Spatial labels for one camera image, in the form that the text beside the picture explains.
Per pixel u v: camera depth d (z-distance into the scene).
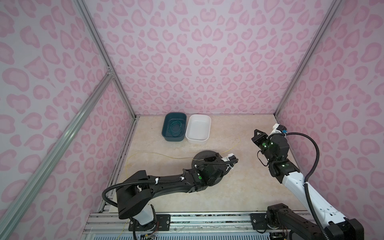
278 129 0.67
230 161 0.66
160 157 0.98
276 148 0.56
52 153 0.55
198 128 1.10
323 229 0.38
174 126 1.13
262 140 0.69
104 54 0.84
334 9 0.70
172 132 1.08
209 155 0.70
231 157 0.68
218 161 0.59
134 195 0.43
